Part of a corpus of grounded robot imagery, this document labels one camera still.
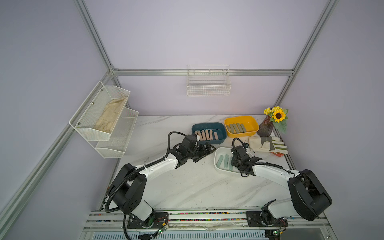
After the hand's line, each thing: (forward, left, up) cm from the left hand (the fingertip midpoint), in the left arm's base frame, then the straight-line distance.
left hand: (210, 153), depth 83 cm
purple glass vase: (+23, -40, -5) cm, 47 cm away
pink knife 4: (+23, -3, -13) cm, 26 cm away
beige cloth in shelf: (+13, +55, +17) cm, 59 cm away
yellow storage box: (+33, -35, -14) cm, 50 cm away
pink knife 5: (+22, -6, -13) cm, 27 cm away
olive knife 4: (+30, -25, -13) cm, 41 cm away
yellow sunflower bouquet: (+19, -41, +10) cm, 47 cm away
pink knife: (+22, +5, -13) cm, 26 cm away
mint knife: (+2, -7, -14) cm, 16 cm away
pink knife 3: (+27, 0, -13) cm, 30 cm away
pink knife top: (+24, +8, -12) cm, 28 cm away
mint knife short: (+2, -11, -14) cm, 18 cm away
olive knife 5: (+28, -28, -13) cm, 42 cm away
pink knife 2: (+22, +3, -13) cm, 26 cm away
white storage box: (+3, -9, -14) cm, 17 cm away
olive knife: (+29, -17, -13) cm, 36 cm away
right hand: (+1, -16, -11) cm, 19 cm away
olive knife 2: (+29, -19, -13) cm, 37 cm away
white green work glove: (+14, -43, -12) cm, 47 cm away
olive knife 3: (+29, -22, -13) cm, 39 cm away
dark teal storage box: (+27, -9, -10) cm, 30 cm away
